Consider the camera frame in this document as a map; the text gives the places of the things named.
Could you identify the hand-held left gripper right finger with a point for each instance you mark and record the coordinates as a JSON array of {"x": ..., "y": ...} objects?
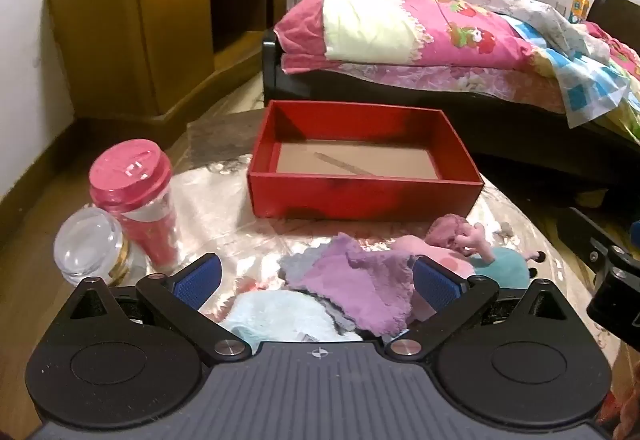
[{"x": 436, "y": 285}]

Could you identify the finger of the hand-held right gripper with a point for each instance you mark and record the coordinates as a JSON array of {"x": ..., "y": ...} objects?
[{"x": 587, "y": 232}]

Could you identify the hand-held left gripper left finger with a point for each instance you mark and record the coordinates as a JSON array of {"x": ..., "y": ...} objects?
[{"x": 197, "y": 282}]

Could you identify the mauve knitted ball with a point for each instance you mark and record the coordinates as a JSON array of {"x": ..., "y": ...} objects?
[{"x": 445, "y": 230}]

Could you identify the pink pig plush toy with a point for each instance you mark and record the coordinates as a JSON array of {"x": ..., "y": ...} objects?
[{"x": 500, "y": 267}]

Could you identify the purple fluffy cloth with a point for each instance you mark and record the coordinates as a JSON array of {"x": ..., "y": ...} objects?
[{"x": 355, "y": 282}]

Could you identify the light blue fluffy cloth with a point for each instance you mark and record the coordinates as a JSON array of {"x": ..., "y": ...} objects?
[{"x": 280, "y": 317}]

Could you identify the grey fluffy cloth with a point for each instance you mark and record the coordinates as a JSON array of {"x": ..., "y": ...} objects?
[{"x": 295, "y": 267}]

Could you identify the red cardboard box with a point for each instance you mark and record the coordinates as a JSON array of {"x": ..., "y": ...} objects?
[{"x": 350, "y": 197}]

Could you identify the pink lidded plastic cup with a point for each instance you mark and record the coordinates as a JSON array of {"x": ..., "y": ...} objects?
[{"x": 145, "y": 210}]

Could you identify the clear glass jar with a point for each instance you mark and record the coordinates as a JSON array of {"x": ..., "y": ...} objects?
[{"x": 87, "y": 245}]

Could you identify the white blue patchwork sheet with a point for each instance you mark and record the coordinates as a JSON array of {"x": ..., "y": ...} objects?
[{"x": 585, "y": 70}]

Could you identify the pink floral bedsheet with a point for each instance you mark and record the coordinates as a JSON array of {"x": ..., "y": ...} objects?
[{"x": 425, "y": 80}]

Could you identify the yellow toy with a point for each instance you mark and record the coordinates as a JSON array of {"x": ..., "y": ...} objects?
[{"x": 579, "y": 9}]

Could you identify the pink cartoon quilt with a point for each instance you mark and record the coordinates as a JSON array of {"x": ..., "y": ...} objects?
[{"x": 450, "y": 28}]

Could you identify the wooden cabinet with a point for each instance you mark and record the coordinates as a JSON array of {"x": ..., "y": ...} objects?
[{"x": 140, "y": 30}]

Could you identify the dark wooden bed frame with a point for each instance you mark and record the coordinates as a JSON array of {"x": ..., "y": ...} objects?
[{"x": 500, "y": 130}]

